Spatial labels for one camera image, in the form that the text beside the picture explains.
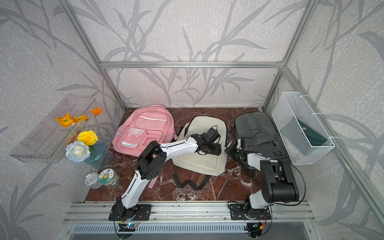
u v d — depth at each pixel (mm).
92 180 792
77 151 597
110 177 772
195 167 861
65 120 576
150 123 1056
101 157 825
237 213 728
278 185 444
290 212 750
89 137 671
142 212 733
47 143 635
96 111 737
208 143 742
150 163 541
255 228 770
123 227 720
